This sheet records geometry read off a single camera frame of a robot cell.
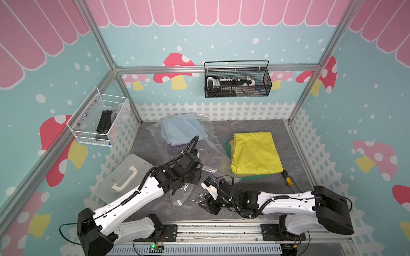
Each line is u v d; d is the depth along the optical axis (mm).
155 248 727
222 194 546
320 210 416
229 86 876
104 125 696
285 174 917
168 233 743
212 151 1017
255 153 926
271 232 755
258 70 894
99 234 381
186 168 545
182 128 1024
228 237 739
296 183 894
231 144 993
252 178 859
